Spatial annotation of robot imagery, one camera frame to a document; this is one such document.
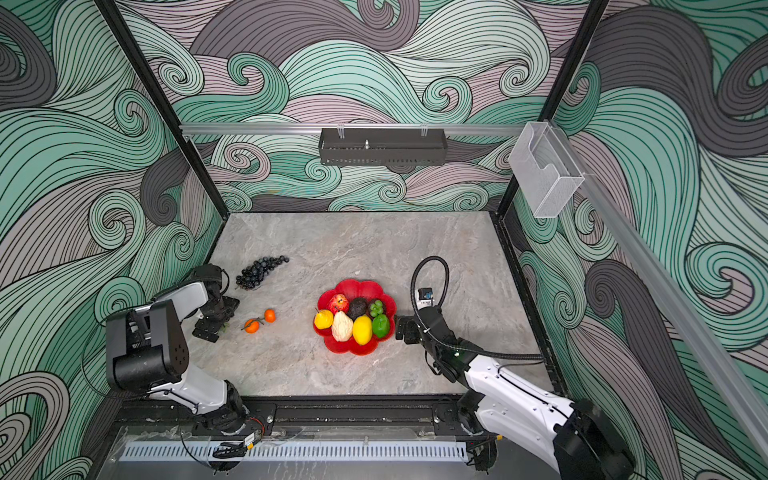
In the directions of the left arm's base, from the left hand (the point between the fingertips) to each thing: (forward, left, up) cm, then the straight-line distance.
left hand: (225, 317), depth 91 cm
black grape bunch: (+14, -5, +2) cm, 15 cm away
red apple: (+3, -36, +6) cm, 36 cm away
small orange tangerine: (-3, -10, +1) cm, 10 cm away
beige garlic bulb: (-5, -37, +6) cm, 38 cm away
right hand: (-2, -56, +7) cm, 57 cm away
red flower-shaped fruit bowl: (+9, -44, +3) cm, 45 cm away
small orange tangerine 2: (0, -14, +2) cm, 15 cm away
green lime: (-4, -48, +6) cm, 49 cm away
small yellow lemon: (-3, -32, +7) cm, 33 cm away
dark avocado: (+2, -41, +5) cm, 42 cm away
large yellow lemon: (-5, -43, +5) cm, 44 cm away
